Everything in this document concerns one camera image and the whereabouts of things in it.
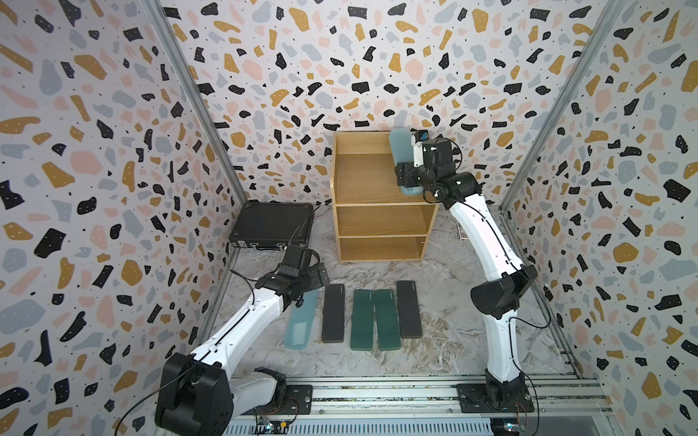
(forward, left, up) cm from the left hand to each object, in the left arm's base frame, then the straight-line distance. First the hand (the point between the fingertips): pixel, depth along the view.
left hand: (315, 275), depth 85 cm
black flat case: (+29, +21, -9) cm, 37 cm away
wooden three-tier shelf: (+19, -19, +4) cm, 27 cm away
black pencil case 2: (-7, -30, -12) cm, 33 cm away
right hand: (+23, -29, +24) cm, 44 cm away
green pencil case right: (-10, -22, -12) cm, 27 cm away
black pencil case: (-11, -5, -12) cm, 17 cm away
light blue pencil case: (-10, +6, -12) cm, 16 cm away
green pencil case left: (-10, -14, -12) cm, 21 cm away
